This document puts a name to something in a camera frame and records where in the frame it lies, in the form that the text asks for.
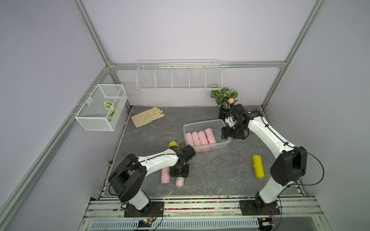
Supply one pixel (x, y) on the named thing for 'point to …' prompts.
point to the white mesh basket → (102, 108)
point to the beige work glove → (147, 116)
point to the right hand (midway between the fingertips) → (227, 136)
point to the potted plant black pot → (225, 98)
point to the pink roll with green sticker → (179, 181)
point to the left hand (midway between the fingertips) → (182, 177)
